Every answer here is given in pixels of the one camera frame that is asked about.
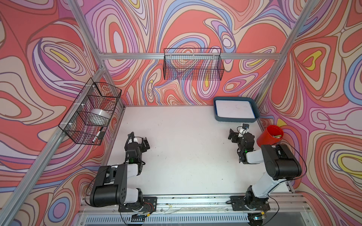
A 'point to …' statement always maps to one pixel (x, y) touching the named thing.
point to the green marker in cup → (278, 136)
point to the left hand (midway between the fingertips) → (139, 140)
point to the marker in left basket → (96, 136)
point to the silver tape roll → (100, 114)
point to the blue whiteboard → (235, 108)
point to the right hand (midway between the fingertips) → (237, 133)
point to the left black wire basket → (88, 119)
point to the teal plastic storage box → (252, 101)
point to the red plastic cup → (271, 135)
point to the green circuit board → (138, 218)
